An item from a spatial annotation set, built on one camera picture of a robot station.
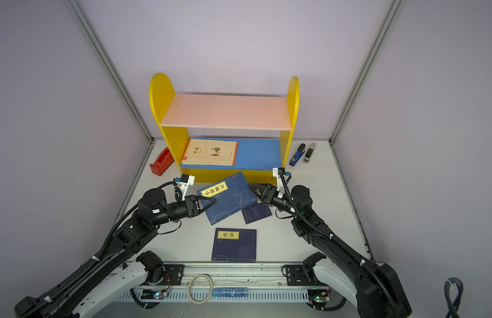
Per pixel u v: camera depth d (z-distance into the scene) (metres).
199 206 0.63
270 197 0.64
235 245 0.81
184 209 0.60
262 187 0.67
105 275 0.48
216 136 1.22
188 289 0.71
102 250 0.47
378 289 0.39
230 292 0.69
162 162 1.03
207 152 0.95
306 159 1.10
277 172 0.70
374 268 0.43
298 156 1.10
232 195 0.69
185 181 0.64
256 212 0.90
